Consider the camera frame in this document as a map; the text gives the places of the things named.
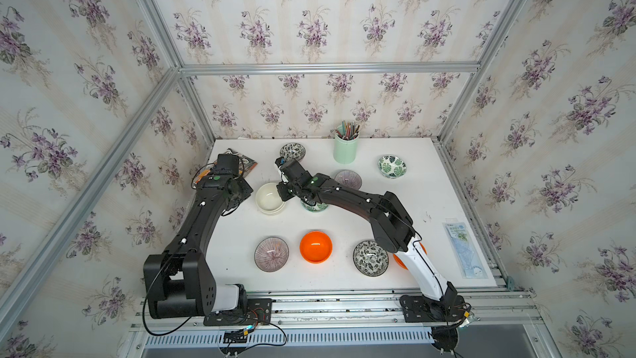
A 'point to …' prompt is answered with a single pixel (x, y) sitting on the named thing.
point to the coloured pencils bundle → (349, 131)
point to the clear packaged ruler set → (467, 257)
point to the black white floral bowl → (370, 259)
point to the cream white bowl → (268, 200)
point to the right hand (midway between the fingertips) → (281, 187)
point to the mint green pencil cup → (345, 150)
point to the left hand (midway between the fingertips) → (247, 194)
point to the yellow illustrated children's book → (246, 165)
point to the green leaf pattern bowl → (392, 166)
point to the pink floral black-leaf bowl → (292, 151)
